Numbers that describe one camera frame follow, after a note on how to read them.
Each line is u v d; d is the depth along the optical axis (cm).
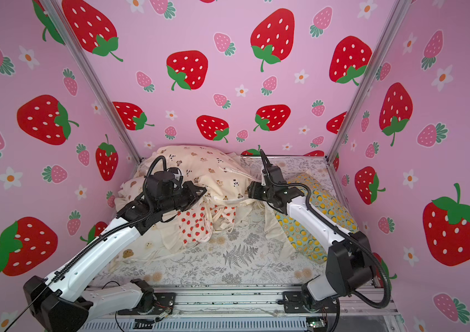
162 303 73
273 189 64
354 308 73
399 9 69
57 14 69
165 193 56
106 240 46
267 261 84
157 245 84
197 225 86
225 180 85
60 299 38
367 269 44
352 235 44
